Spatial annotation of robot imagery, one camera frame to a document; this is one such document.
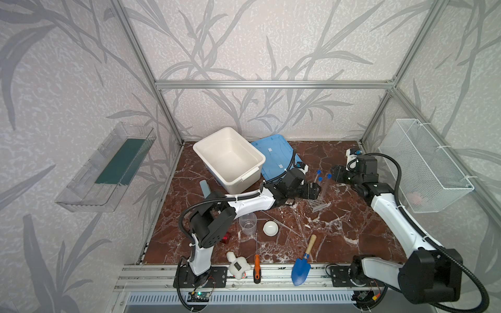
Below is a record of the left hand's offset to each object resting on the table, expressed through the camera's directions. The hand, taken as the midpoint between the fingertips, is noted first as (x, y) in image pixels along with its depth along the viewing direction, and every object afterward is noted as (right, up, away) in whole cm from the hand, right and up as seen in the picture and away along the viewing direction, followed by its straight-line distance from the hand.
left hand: (316, 183), depth 83 cm
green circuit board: (-47, -40, -12) cm, 63 cm away
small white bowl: (-20, -20, +2) cm, 28 cm away
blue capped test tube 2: (+10, -4, +16) cm, 19 cm away
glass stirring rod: (-15, -19, +4) cm, 24 cm away
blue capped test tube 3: (+3, +1, +3) cm, 4 cm away
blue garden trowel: (-8, -32, -8) cm, 34 cm away
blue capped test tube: (+8, +3, +23) cm, 25 cm away
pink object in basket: (+34, -4, -11) cm, 36 cm away
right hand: (+9, +9, +2) cm, 13 cm away
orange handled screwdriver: (-25, -33, -11) cm, 43 cm away
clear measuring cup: (-30, -19, +3) cm, 35 cm away
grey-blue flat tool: (-52, -4, +11) cm, 53 cm away
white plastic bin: (-40, +9, +28) cm, 49 cm away
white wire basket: (+30, +5, -22) cm, 38 cm away
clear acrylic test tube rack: (+3, -11, +8) cm, 14 cm away
